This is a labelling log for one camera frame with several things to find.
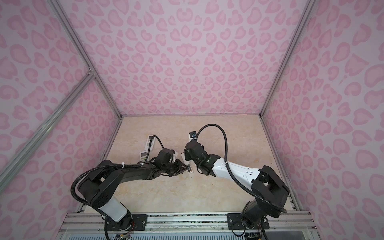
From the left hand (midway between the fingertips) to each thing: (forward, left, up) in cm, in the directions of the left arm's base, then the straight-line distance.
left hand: (189, 166), depth 87 cm
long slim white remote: (+3, +2, -2) cm, 4 cm away
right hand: (+7, 0, +10) cm, 12 cm away
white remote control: (+10, +30, -4) cm, 32 cm away
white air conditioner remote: (+17, +29, -4) cm, 34 cm away
